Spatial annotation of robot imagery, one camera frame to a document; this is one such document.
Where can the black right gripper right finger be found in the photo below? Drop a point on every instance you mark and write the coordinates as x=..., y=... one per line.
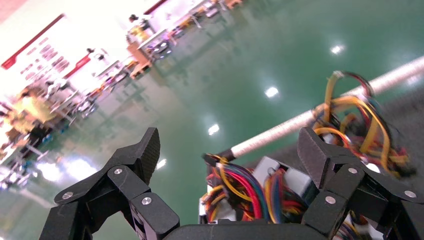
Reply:
x=344, y=182

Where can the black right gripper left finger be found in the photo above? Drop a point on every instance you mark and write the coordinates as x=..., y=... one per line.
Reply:
x=132, y=185

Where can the distant workshop benches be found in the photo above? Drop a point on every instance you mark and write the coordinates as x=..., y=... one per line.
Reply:
x=142, y=59

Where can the white pipe cart frame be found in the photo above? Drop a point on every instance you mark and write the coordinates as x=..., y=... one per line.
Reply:
x=281, y=130

